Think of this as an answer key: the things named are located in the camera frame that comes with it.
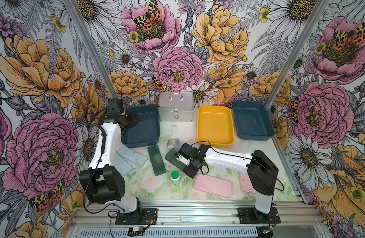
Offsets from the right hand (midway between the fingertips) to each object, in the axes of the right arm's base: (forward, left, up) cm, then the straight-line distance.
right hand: (193, 171), depth 85 cm
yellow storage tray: (+34, -17, -1) cm, 39 cm away
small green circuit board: (-25, +27, -3) cm, 37 cm away
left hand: (+19, +31, +19) cm, 41 cm away
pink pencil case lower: (-7, -11, -3) cm, 13 cm away
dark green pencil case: (+8, +22, -3) cm, 24 cm away
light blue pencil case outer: (+6, +42, 0) cm, 42 cm away
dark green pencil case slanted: (+7, +13, +3) cm, 15 cm away
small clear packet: (+17, +11, +4) cm, 20 cm away
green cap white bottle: (-5, +10, +5) cm, 12 cm away
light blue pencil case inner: (+10, +35, -1) cm, 37 cm away
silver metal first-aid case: (+45, +10, +9) cm, 47 cm away
